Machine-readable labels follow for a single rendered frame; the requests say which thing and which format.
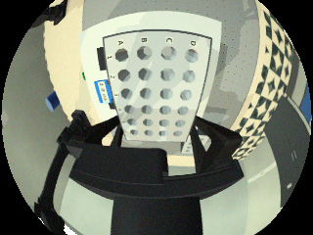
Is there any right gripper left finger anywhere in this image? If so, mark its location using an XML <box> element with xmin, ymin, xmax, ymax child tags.
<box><xmin>70</xmin><ymin>116</ymin><xmax>123</xmax><ymax>147</ymax></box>

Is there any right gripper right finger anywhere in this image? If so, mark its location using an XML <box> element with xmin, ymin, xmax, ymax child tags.
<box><xmin>190</xmin><ymin>116</ymin><xmax>243</xmax><ymax>173</ymax></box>

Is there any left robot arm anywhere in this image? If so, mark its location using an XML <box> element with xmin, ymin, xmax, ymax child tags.
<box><xmin>30</xmin><ymin>0</ymin><xmax>67</xmax><ymax>28</ymax></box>

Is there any white box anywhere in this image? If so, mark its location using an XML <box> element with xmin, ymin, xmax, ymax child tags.
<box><xmin>78</xmin><ymin>11</ymin><xmax>221</xmax><ymax>121</ymax></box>

